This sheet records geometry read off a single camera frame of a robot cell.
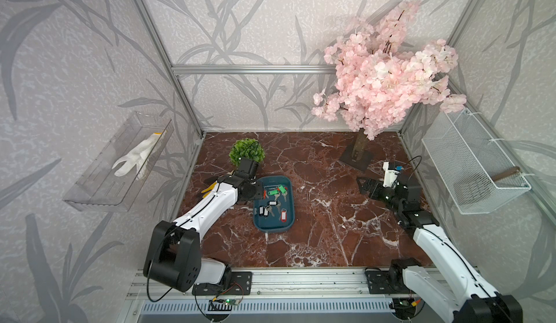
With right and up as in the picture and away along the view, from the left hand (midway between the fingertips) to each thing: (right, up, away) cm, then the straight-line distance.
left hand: (259, 192), depth 87 cm
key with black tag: (+2, -9, +4) cm, 10 cm away
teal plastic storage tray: (+6, -9, +4) cm, 12 cm away
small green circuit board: (-7, -33, -17) cm, 37 cm away
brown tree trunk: (+45, +19, +12) cm, 51 cm away
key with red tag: (+10, -10, +3) cm, 14 cm away
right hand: (+42, +6, -5) cm, 42 cm away
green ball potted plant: (-7, +18, +7) cm, 21 cm away
